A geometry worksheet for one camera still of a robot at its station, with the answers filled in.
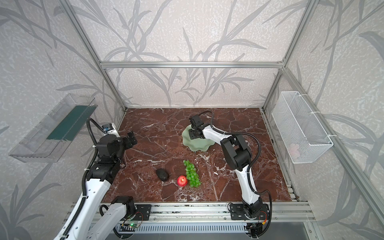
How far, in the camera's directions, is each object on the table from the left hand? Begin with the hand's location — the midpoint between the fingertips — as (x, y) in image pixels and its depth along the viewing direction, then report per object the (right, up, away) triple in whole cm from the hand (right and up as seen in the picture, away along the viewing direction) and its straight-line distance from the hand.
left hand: (127, 128), depth 75 cm
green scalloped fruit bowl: (+38, -12, +23) cm, 46 cm away
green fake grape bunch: (+33, -26, +5) cm, 42 cm away
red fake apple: (+27, -29, +5) cm, 40 cm away
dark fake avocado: (+16, -26, +7) cm, 32 cm away
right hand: (+32, -2, +27) cm, 42 cm away
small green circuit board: (+6, -46, -5) cm, 47 cm away
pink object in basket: (+83, -11, -3) cm, 84 cm away
